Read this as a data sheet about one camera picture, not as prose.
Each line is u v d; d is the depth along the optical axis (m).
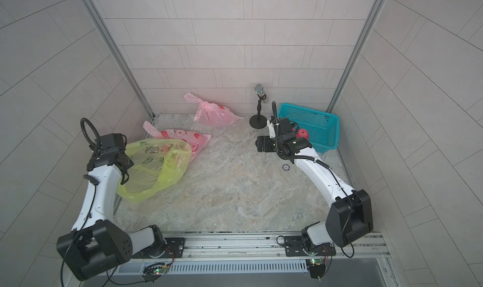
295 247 0.71
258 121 1.12
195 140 0.94
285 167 0.94
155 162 0.86
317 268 0.70
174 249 0.70
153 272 0.65
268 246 0.73
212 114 1.02
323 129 1.09
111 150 0.57
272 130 0.73
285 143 0.61
